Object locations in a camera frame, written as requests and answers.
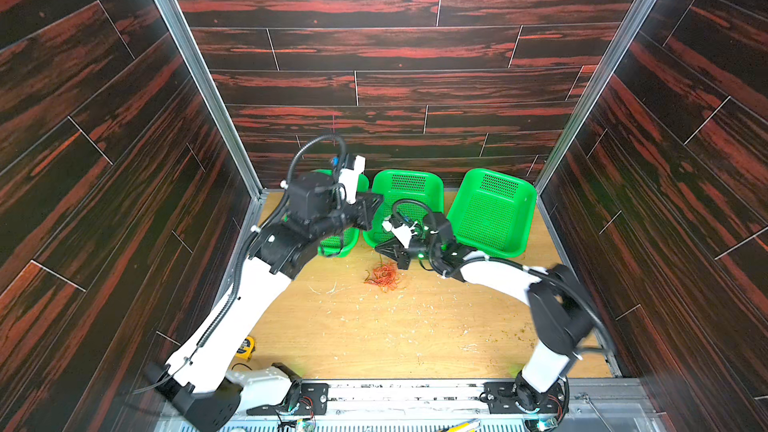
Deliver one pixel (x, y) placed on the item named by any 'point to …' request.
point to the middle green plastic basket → (414, 193)
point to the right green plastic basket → (490, 213)
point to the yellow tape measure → (247, 348)
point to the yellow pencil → (466, 426)
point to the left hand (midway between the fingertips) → (384, 197)
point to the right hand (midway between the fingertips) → (381, 242)
